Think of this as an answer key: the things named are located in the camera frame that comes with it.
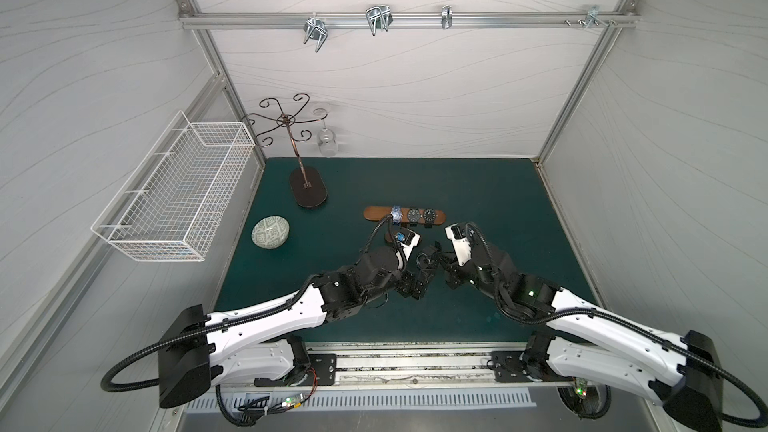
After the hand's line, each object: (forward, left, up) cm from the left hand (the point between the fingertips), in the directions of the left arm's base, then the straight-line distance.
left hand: (422, 266), depth 72 cm
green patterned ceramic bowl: (+19, +49, -17) cm, 55 cm away
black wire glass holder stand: (+39, +40, -17) cm, 59 cm away
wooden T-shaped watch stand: (+18, +12, -3) cm, 22 cm away
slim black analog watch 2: (+17, -3, -4) cm, 18 cm away
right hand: (+4, -4, -1) cm, 6 cm away
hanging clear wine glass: (+43, +30, +3) cm, 53 cm away
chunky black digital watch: (0, -1, +2) cm, 2 cm away
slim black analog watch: (+17, +2, -4) cm, 18 cm away
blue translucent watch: (+18, +6, -3) cm, 19 cm away
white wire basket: (+8, +59, +12) cm, 61 cm away
